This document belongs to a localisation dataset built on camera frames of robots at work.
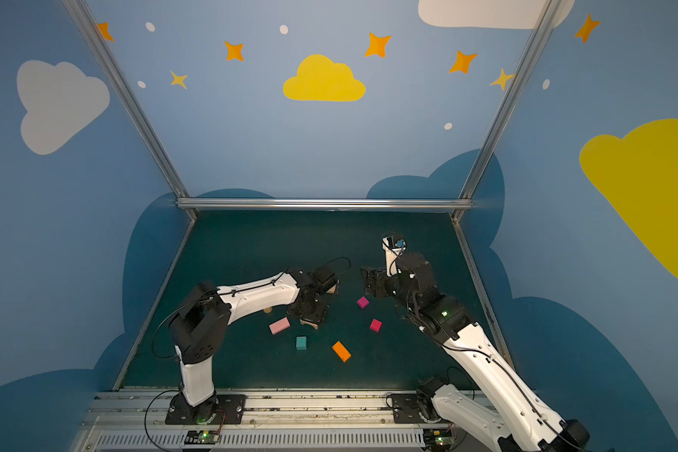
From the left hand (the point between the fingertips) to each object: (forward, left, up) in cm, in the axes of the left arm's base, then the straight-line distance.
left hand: (316, 319), depth 88 cm
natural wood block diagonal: (-2, +1, +1) cm, 3 cm away
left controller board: (-31, +27, -3) cm, 41 cm away
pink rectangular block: (-1, +12, -2) cm, 12 cm away
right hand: (+5, -18, +25) cm, 31 cm away
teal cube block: (-7, +5, -1) cm, 9 cm away
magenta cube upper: (+7, -15, -3) cm, 17 cm away
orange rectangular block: (-9, -8, -2) cm, 12 cm away
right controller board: (-31, -33, -3) cm, 46 cm away
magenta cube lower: (-1, -19, -2) cm, 19 cm away
